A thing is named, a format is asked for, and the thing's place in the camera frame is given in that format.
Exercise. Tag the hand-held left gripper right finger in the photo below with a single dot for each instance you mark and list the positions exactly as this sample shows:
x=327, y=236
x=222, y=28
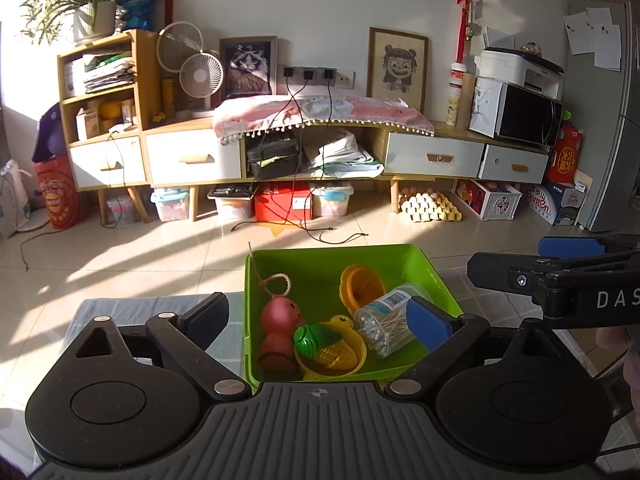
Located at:
x=430, y=325

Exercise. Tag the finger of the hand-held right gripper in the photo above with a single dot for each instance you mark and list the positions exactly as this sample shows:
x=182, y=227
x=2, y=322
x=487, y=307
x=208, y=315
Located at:
x=495, y=270
x=570, y=247

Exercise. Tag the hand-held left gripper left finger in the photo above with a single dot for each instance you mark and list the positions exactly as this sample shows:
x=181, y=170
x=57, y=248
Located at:
x=205, y=317

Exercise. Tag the clear cotton swab jar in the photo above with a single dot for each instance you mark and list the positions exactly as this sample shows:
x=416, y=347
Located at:
x=385, y=325

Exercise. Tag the yellow plastic toy scoop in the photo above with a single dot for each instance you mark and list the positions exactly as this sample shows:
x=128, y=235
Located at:
x=359, y=345

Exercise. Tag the pink pig toy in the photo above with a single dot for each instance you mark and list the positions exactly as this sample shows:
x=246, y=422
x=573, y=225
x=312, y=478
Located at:
x=280, y=317

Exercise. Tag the orange plastic cup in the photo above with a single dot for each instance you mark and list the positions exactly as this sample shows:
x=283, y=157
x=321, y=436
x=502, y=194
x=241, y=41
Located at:
x=350, y=290

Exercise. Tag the yellow green toy corn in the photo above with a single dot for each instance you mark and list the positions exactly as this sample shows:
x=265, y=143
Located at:
x=325, y=352

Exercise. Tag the green plastic box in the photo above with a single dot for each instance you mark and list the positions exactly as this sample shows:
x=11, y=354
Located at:
x=320, y=270

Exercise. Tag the person's right hand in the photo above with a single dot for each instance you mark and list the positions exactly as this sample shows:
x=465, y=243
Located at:
x=615, y=340

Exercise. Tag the grey checked tablecloth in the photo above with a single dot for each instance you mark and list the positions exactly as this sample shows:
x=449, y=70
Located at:
x=232, y=330

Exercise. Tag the blue and white carton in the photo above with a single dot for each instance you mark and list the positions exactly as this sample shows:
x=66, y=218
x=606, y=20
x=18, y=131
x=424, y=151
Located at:
x=545, y=205

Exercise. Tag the red and white gift box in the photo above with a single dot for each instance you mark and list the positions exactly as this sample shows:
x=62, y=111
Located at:
x=500, y=205

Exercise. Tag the white cabinet drawer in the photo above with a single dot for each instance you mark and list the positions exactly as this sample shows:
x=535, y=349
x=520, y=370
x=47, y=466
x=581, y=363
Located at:
x=405, y=155
x=90, y=160
x=225, y=160
x=535, y=165

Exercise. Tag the red carton box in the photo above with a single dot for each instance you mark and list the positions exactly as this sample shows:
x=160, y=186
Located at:
x=565, y=157

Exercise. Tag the stack of egg trays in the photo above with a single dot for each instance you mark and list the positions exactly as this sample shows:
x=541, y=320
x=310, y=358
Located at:
x=430, y=205

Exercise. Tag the clear storage box white lid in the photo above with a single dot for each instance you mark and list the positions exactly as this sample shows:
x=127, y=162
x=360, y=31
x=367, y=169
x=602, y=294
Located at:
x=230, y=207

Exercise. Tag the clear storage box blue lid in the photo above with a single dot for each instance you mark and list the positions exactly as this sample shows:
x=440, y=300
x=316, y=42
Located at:
x=170, y=207

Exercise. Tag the grey refrigerator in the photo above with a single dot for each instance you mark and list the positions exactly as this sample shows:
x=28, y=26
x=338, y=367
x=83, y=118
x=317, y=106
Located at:
x=600, y=135

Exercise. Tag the small clear container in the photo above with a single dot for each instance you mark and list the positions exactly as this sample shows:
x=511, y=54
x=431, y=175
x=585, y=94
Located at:
x=122, y=210

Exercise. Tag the red storage box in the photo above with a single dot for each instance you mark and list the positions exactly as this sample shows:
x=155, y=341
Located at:
x=280, y=202

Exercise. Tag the black microwave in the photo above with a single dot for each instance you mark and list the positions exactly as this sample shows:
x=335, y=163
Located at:
x=525, y=115

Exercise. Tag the white paper drawing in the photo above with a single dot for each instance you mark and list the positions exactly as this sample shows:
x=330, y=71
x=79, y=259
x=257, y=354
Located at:
x=487, y=110

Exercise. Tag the stack of paper cups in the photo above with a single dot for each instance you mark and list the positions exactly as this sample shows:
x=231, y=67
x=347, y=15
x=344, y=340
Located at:
x=454, y=105

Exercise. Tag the black bag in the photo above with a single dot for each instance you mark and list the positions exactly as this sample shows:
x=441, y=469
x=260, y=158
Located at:
x=275, y=157

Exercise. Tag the white printer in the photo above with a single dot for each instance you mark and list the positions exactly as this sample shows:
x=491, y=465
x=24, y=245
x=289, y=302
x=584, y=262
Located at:
x=505, y=67

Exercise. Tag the red printed bucket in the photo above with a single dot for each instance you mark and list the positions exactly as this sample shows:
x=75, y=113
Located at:
x=57, y=195

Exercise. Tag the pile of white bags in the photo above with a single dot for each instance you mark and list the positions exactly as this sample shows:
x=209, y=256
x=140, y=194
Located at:
x=340, y=152

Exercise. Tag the white paper note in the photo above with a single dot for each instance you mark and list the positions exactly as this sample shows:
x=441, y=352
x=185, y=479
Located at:
x=579, y=32
x=607, y=47

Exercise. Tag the pink fringed cloth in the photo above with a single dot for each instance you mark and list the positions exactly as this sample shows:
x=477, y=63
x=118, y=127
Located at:
x=260, y=115

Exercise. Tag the yellow bottle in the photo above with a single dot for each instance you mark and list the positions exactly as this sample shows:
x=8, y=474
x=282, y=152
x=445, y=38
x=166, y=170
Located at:
x=168, y=100

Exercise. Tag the framed cartoon girl picture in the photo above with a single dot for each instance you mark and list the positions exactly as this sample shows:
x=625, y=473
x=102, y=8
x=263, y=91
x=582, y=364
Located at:
x=397, y=67

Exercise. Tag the white sack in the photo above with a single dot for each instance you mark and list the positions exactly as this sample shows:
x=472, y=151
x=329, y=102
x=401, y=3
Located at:
x=12, y=200

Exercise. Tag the small cardboard box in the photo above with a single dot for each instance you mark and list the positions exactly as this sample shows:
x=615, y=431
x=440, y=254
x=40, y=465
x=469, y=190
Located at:
x=87, y=125

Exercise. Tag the orange round object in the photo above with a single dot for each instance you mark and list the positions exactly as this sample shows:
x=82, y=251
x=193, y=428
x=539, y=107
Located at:
x=110, y=111

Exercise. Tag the small white desk fan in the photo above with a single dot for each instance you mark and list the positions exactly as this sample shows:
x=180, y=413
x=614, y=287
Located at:
x=200, y=77

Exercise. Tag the purple cloth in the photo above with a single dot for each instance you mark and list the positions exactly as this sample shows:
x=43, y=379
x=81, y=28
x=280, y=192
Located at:
x=50, y=132

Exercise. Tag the wooden TV cabinet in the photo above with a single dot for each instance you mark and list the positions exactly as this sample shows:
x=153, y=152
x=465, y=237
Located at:
x=147, y=80

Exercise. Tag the red hanging ornament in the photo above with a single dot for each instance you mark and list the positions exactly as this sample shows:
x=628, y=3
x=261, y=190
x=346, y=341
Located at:
x=462, y=20

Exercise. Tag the framed cat picture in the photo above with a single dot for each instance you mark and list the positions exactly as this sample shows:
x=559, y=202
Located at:
x=247, y=67

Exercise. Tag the stack of papers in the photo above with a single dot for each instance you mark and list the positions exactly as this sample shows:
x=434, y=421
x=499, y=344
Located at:
x=107, y=77

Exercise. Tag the potted green plant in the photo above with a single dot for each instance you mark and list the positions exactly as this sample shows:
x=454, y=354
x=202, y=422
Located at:
x=97, y=17

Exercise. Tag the blue plush toy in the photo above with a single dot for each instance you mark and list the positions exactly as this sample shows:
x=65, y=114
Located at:
x=137, y=0

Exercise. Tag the wall power outlets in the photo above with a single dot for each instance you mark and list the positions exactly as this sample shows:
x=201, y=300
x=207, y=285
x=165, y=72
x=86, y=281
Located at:
x=345, y=79

